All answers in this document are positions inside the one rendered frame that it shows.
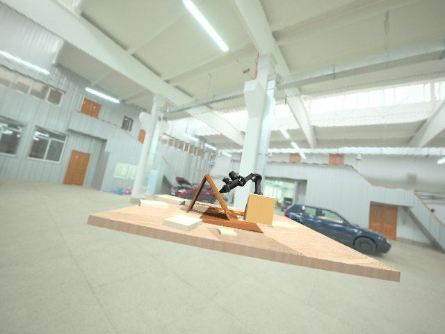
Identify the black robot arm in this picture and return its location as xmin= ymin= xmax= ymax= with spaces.
xmin=222 ymin=171 xmax=263 ymax=196

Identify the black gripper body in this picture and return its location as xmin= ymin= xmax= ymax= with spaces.
xmin=224 ymin=181 xmax=236 ymax=192

